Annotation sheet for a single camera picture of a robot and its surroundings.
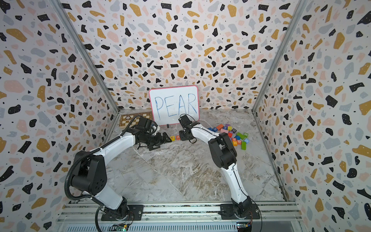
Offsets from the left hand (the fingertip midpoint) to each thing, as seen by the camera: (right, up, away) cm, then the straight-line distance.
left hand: (167, 142), depth 87 cm
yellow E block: (+1, +1, +14) cm, 14 cm away
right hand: (+9, +2, +15) cm, 18 cm away
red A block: (+4, +1, +16) cm, 16 cm away
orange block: (+36, +9, +23) cm, 43 cm away
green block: (+51, +2, +18) cm, 55 cm away
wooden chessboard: (-37, +14, +23) cm, 45 cm away
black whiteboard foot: (-4, +10, +22) cm, 25 cm away
